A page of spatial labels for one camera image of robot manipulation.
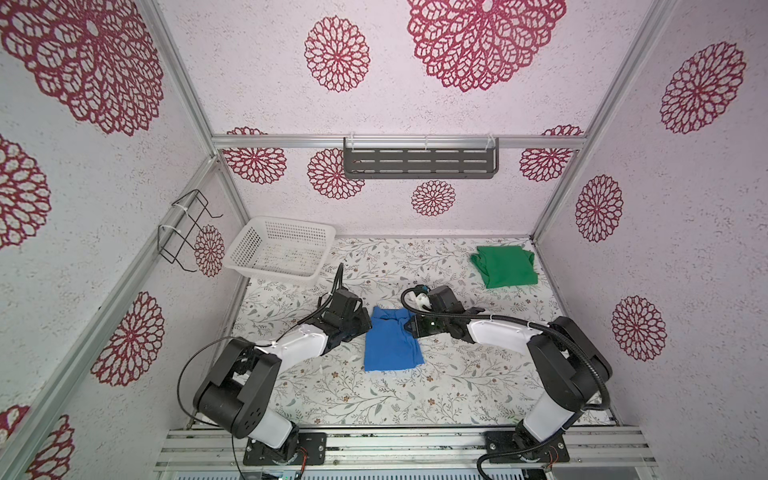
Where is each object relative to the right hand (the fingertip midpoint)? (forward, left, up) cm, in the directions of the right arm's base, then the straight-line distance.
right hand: (405, 320), depth 90 cm
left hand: (0, +11, -1) cm, 11 cm away
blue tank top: (-7, +5, -2) cm, 9 cm away
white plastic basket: (+33, +44, -4) cm, 55 cm away
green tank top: (+27, -37, -5) cm, 46 cm away
